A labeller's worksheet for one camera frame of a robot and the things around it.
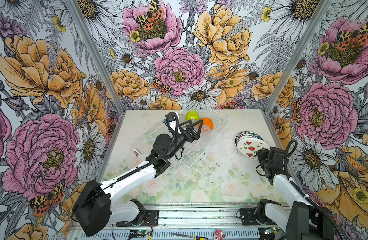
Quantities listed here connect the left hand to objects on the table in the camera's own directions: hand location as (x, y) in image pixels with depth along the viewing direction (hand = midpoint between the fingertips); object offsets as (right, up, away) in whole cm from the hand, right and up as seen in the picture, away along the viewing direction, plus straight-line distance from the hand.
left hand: (199, 125), depth 69 cm
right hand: (+36, -18, +19) cm, 44 cm away
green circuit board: (-28, -51, +2) cm, 58 cm away
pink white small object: (+9, -48, -3) cm, 49 cm away
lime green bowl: (-2, +7, +42) cm, 42 cm away
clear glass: (+6, -4, +28) cm, 29 cm away
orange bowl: (+8, +2, +39) cm, 40 cm away
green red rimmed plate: (+35, -7, +36) cm, 51 cm away
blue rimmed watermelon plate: (+34, -14, +28) cm, 46 cm away
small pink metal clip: (-38, -18, +27) cm, 50 cm away
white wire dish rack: (-2, -17, +28) cm, 33 cm away
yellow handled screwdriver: (-2, -51, 0) cm, 51 cm away
